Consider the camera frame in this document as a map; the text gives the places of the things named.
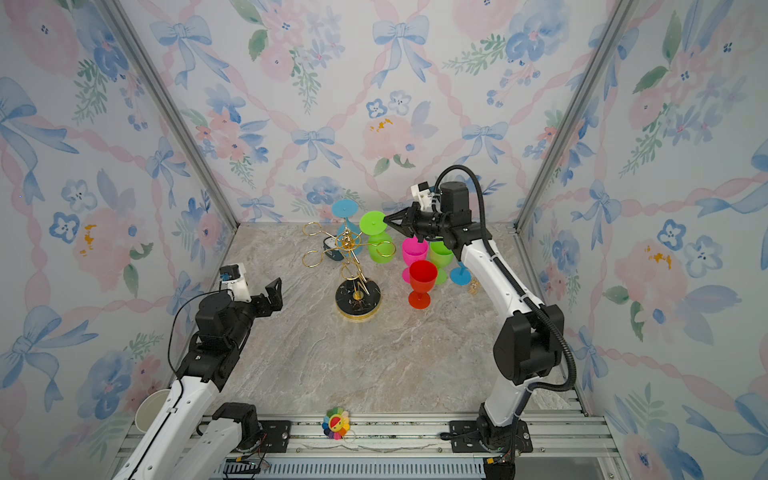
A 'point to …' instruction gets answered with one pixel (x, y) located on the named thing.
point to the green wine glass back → (381, 244)
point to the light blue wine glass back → (349, 234)
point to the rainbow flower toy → (336, 423)
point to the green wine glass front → (440, 256)
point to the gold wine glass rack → (357, 298)
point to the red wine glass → (423, 274)
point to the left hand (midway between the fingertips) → (262, 279)
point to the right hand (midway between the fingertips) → (383, 218)
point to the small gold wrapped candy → (474, 286)
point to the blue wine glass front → (461, 276)
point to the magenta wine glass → (413, 251)
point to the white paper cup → (150, 408)
